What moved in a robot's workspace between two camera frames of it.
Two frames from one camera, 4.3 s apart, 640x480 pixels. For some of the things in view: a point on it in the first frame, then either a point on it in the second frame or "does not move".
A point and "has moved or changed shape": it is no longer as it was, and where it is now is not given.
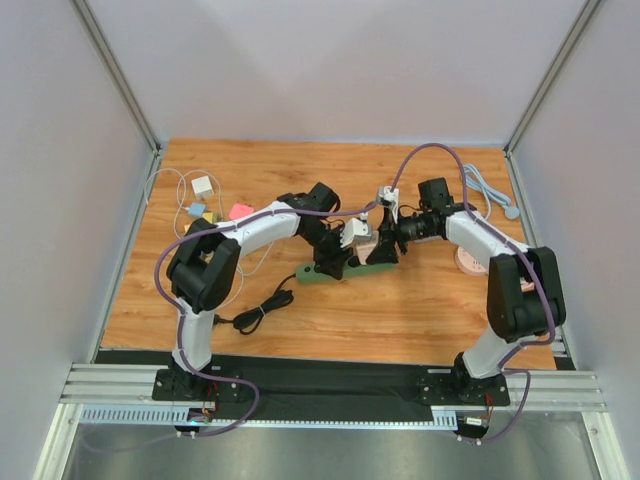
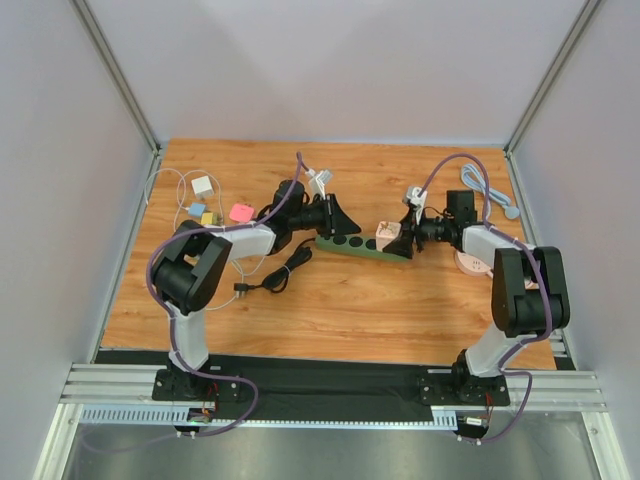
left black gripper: x=329 y=252 to x=329 y=215
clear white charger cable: x=180 y=205 does not move
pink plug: x=238 y=210 does not move
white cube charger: x=202 y=187 does not move
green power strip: x=307 y=272 has moved or changed shape
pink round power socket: x=467 y=262 does not move
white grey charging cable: x=248 y=274 does not move
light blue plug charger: x=196 y=208 does not move
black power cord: x=247 y=320 to x=276 y=280
